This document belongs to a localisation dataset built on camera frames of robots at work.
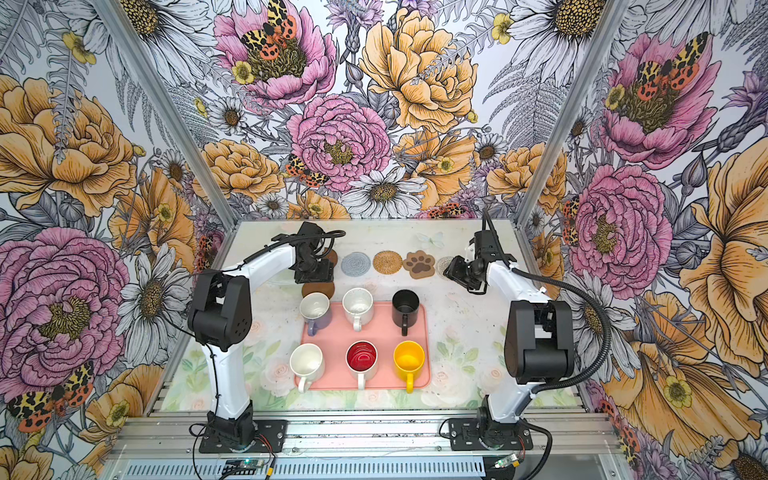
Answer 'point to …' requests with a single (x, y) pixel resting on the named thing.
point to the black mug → (405, 309)
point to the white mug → (307, 362)
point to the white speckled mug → (358, 304)
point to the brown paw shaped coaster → (419, 264)
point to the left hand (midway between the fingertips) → (320, 284)
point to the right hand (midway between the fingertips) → (449, 281)
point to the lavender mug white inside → (315, 307)
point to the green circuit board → (242, 467)
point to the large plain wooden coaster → (327, 288)
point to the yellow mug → (408, 362)
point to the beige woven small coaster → (441, 264)
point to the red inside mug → (362, 361)
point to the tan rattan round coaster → (387, 262)
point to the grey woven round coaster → (356, 264)
